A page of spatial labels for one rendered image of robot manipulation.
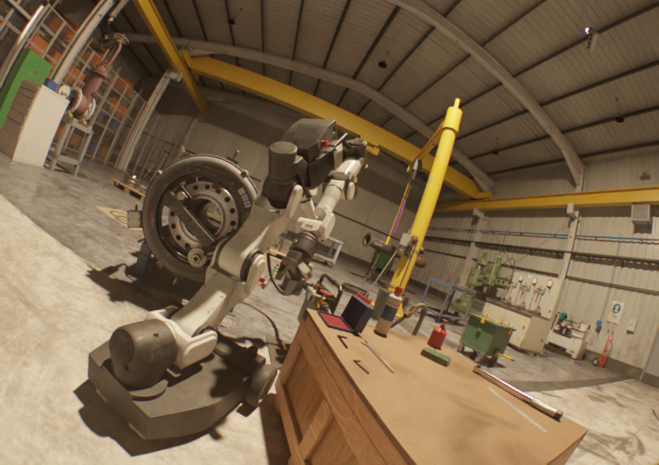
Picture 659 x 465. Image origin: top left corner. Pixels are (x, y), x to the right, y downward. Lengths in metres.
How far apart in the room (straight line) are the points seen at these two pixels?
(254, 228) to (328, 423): 0.75
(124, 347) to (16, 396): 0.47
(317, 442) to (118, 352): 0.60
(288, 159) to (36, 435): 1.26
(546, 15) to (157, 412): 9.39
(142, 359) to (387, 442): 0.61
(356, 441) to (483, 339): 3.12
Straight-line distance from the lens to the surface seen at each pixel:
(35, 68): 8.48
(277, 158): 1.05
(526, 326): 6.26
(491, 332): 3.65
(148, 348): 0.80
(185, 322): 0.98
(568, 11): 8.92
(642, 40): 9.43
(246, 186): 1.59
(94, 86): 5.77
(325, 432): 0.87
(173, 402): 0.89
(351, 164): 1.26
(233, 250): 1.04
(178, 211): 1.62
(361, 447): 0.68
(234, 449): 1.05
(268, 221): 1.10
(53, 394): 1.07
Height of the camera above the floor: 0.78
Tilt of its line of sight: 4 degrees up
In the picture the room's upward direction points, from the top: 22 degrees clockwise
